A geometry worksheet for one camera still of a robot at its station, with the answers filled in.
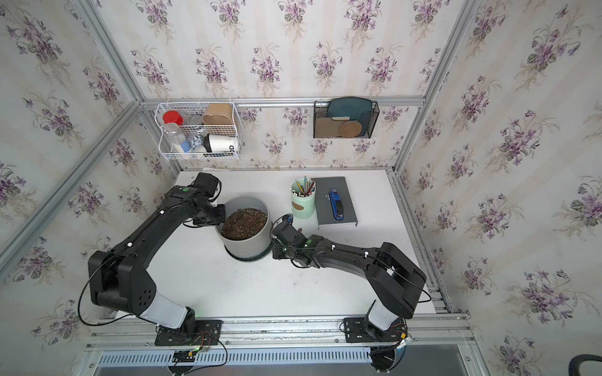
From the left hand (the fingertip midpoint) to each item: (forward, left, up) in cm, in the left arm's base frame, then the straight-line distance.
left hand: (224, 222), depth 84 cm
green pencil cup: (+10, -29, +1) cm, 31 cm away
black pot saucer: (-10, -10, -10) cm, 17 cm away
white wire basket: (+34, +13, +16) cm, 39 cm away
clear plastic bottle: (+29, +22, +16) cm, 40 cm away
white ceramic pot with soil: (-1, -8, -4) cm, 9 cm away
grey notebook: (+12, -39, -10) cm, 42 cm away
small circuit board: (-39, +8, -16) cm, 43 cm away
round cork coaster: (+37, -50, +15) cm, 63 cm away
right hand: (-8, -19, -6) cm, 22 cm away
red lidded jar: (+37, +23, +20) cm, 48 cm away
